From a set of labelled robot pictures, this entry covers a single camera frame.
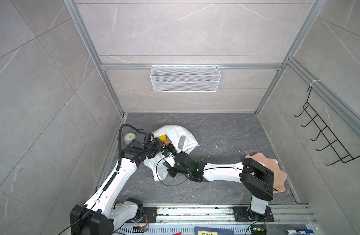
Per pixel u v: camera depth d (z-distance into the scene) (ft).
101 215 1.26
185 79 3.31
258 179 1.45
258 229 2.30
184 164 2.04
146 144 1.93
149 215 2.41
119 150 1.73
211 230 2.25
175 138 2.62
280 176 2.75
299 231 2.21
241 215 2.40
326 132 2.22
